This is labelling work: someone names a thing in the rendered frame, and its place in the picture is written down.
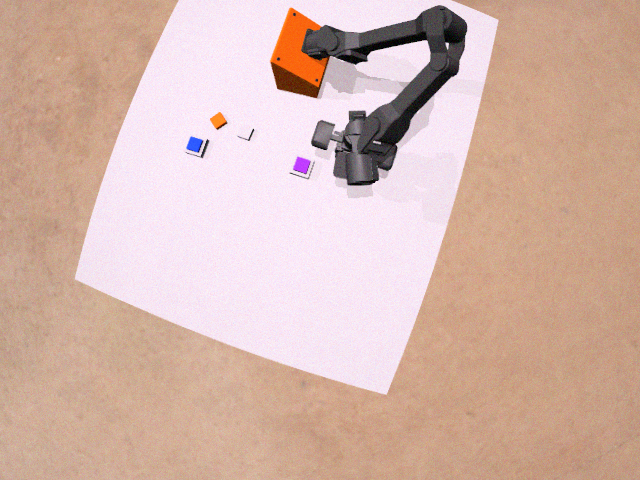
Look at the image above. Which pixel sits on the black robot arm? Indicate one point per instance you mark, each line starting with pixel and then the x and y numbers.
pixel 389 123

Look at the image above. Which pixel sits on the purple button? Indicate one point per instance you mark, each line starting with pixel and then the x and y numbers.
pixel 301 166

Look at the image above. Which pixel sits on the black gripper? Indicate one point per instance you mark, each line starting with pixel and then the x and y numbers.
pixel 324 133

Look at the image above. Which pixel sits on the blue button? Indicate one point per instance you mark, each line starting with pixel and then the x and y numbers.
pixel 196 145

